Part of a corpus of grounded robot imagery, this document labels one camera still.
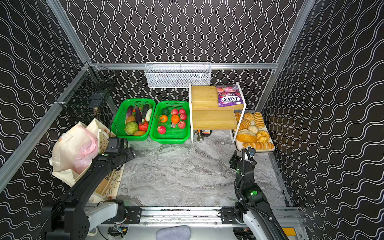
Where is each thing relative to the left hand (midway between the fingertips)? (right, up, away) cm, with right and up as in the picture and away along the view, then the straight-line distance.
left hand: (132, 155), depth 86 cm
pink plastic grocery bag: (-20, +3, -8) cm, 21 cm away
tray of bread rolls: (+77, +12, +18) cm, 80 cm away
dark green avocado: (+14, +28, +28) cm, 41 cm away
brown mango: (-2, +12, +15) cm, 19 cm away
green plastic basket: (-9, +22, +24) cm, 34 cm away
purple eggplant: (-7, +25, +28) cm, 37 cm away
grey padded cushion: (+28, -32, -18) cm, 46 cm away
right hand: (+61, +2, -8) cm, 61 cm away
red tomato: (+1, +16, +18) cm, 24 cm away
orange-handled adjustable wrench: (+40, +10, +19) cm, 45 cm away
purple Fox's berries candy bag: (+54, +32, -7) cm, 63 cm away
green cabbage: (-7, +16, +14) cm, 22 cm away
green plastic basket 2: (+18, +19, +26) cm, 37 cm away
